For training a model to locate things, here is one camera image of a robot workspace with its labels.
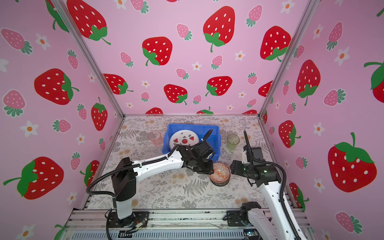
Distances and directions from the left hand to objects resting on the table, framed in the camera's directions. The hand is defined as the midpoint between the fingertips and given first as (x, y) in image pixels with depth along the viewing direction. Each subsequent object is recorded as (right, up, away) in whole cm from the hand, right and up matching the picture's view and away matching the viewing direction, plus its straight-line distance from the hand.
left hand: (215, 173), depth 77 cm
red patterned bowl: (+4, -2, +5) cm, 7 cm away
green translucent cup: (+16, +14, +27) cm, 34 cm away
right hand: (+11, +4, -1) cm, 11 cm away
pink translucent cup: (-39, +17, +28) cm, 51 cm away
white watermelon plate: (-18, +18, +27) cm, 37 cm away
